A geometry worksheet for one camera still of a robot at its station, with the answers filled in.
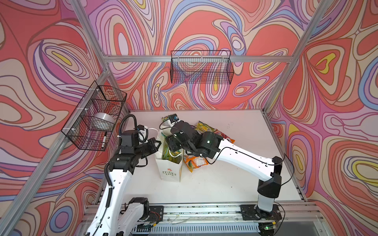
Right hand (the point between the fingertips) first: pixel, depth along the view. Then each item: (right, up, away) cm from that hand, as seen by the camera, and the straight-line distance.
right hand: (172, 141), depth 69 cm
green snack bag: (+2, -6, -4) cm, 7 cm away
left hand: (-5, -1, +4) cm, 7 cm away
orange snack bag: (+11, -15, +18) cm, 26 cm away
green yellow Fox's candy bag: (+17, +5, +36) cm, 40 cm away
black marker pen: (-35, 0, +4) cm, 35 cm away
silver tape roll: (-35, +12, +5) cm, 37 cm away
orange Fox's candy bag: (+33, 0, +32) cm, 46 cm away
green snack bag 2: (-11, +13, +43) cm, 47 cm away
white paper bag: (-2, -15, +4) cm, 16 cm away
